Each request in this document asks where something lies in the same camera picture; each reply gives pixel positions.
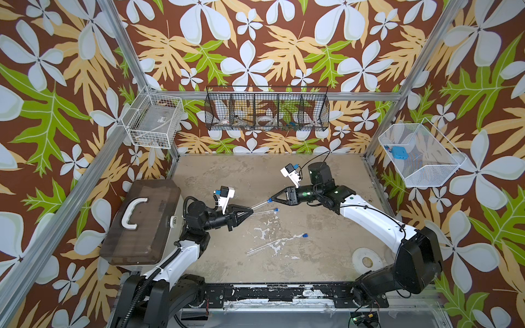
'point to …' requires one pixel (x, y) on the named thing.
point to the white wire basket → (153, 119)
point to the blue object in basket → (400, 152)
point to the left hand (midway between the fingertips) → (252, 210)
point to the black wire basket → (268, 108)
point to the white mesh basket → (428, 169)
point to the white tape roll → (365, 260)
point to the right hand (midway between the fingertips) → (273, 198)
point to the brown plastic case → (139, 229)
